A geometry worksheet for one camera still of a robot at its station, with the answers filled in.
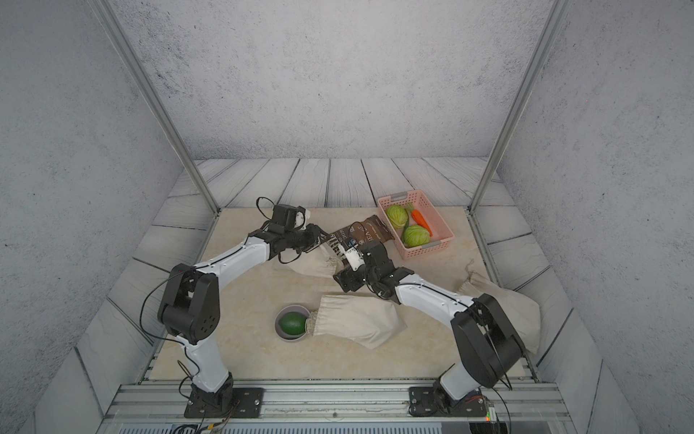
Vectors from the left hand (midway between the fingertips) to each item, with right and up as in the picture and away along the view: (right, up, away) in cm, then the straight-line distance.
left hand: (333, 238), depth 90 cm
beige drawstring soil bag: (+11, -23, -10) cm, 28 cm away
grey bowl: (-11, -22, -5) cm, 25 cm away
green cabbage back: (+24, +8, +17) cm, 31 cm away
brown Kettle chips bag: (+15, +3, +18) cm, 23 cm away
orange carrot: (+34, +7, +25) cm, 43 cm away
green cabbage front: (+30, +1, +12) cm, 32 cm away
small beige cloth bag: (-4, -8, -1) cm, 9 cm away
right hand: (+4, -10, -5) cm, 12 cm away
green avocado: (-12, -25, -8) cm, 29 cm away
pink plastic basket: (+41, +1, +17) cm, 45 cm away
